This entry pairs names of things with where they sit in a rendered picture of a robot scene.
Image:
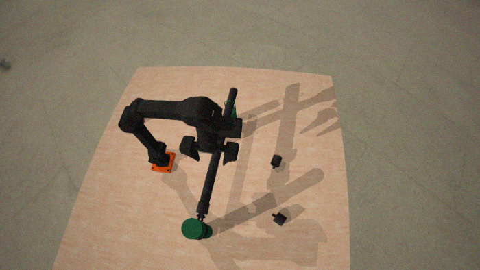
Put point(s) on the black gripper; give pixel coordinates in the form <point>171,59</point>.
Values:
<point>190,147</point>

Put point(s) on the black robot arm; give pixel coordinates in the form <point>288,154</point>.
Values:
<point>200,112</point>

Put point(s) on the black cylindrical rod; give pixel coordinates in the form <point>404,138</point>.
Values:
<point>212,169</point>

